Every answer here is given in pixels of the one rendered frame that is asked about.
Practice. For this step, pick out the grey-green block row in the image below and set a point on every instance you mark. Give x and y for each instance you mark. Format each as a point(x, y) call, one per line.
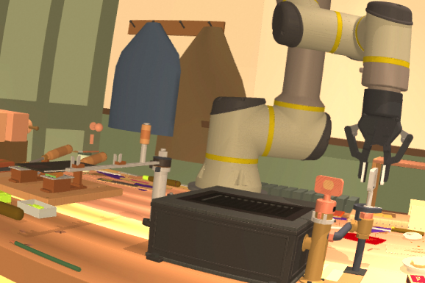
point(292, 193)

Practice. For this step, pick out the black flat plate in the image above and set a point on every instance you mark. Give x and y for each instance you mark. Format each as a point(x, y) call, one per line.
point(40, 165)

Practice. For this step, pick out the salmon door knob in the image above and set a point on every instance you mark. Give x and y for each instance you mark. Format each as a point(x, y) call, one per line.
point(96, 126)

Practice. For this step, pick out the brass gas pipe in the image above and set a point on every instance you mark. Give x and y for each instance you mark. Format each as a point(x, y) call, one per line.
point(317, 249)

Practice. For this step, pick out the green pencil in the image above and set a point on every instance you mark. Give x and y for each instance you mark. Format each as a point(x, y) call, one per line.
point(46, 256)

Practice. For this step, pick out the wooden board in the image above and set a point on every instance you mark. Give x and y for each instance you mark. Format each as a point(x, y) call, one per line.
point(83, 191)

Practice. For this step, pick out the white air shutter lever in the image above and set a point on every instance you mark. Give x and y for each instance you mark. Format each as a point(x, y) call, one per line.
point(372, 179)

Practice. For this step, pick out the yellow-tipped brown tool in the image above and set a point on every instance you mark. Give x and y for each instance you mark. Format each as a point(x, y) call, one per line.
point(172, 182)

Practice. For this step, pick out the brown cylinder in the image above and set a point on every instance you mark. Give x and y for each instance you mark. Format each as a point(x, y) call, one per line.
point(10, 211)

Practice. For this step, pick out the cream box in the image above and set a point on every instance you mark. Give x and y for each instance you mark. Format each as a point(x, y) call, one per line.
point(417, 214)

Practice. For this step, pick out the red sheet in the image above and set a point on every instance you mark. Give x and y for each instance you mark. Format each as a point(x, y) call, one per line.
point(375, 239)

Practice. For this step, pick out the brown apron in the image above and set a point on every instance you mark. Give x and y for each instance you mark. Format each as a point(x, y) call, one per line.
point(209, 80)

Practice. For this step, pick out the white dish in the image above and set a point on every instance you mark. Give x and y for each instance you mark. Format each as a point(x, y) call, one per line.
point(412, 235)
point(415, 265)

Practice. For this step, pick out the wooden frame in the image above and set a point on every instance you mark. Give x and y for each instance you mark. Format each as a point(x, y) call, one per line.
point(411, 163)

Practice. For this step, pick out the red box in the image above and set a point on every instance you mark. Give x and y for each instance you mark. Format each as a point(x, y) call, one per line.
point(416, 279)

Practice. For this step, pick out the white tray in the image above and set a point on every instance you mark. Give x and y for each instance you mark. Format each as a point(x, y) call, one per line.
point(33, 209)

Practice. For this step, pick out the brown block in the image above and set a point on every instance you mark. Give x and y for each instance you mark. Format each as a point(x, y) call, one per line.
point(56, 183)
point(20, 174)

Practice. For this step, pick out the blue apron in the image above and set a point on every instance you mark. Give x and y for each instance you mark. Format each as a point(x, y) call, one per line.
point(146, 80)

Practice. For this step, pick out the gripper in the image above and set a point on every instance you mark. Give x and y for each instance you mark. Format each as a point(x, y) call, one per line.
point(381, 113)

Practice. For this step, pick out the grey tool rest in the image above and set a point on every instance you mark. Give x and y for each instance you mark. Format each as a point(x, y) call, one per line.
point(159, 176)

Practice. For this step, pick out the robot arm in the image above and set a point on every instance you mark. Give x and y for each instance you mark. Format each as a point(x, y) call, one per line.
point(298, 63)

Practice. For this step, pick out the salmon box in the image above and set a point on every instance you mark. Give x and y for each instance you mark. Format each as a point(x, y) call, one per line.
point(13, 125)

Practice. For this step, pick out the blue-grey shutter stand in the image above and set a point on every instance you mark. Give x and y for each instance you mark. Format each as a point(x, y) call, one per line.
point(360, 252)

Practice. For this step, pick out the brown coat rack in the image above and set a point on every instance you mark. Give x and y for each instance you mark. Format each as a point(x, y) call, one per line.
point(186, 28)

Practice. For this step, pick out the green door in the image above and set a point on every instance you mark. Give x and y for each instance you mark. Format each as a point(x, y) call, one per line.
point(50, 47)

